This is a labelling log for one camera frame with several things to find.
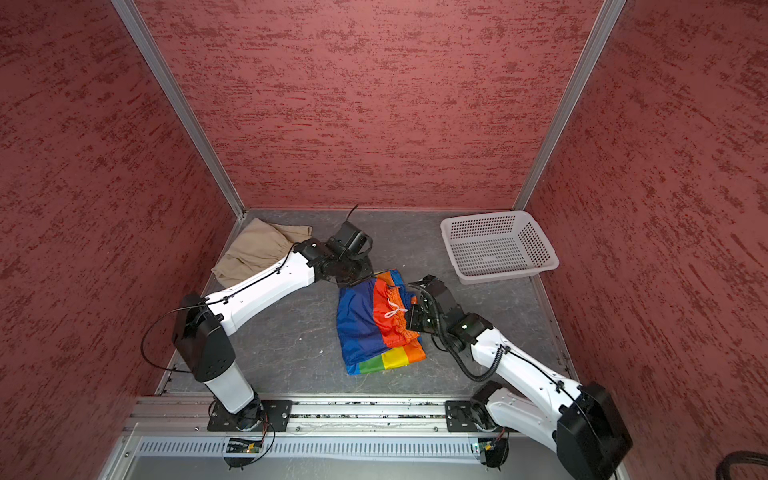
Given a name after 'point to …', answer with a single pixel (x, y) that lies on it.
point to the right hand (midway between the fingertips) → (403, 323)
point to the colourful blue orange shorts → (372, 323)
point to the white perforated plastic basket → (497, 246)
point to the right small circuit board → (486, 444)
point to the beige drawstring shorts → (257, 245)
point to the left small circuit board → (238, 445)
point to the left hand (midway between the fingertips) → (372, 280)
